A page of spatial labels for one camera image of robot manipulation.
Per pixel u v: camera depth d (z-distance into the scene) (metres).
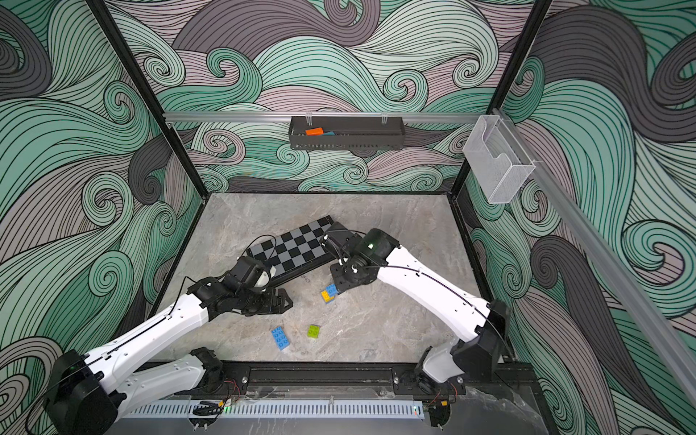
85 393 0.37
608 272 0.52
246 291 0.64
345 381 0.75
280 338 0.79
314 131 0.92
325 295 0.87
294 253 0.95
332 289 0.86
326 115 0.93
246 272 0.61
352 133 0.95
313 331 0.81
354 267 0.47
